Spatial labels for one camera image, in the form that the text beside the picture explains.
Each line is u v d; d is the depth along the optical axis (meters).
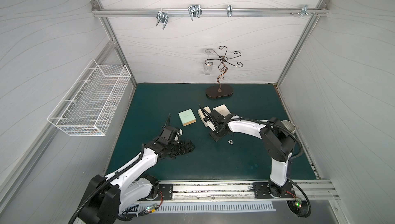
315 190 0.75
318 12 0.78
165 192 0.74
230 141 0.91
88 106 0.69
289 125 0.93
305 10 0.77
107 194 0.40
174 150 0.70
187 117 0.98
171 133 0.65
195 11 0.76
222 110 1.01
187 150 0.73
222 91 1.15
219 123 0.70
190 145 0.75
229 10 0.78
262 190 0.74
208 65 1.04
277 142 0.50
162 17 0.78
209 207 0.70
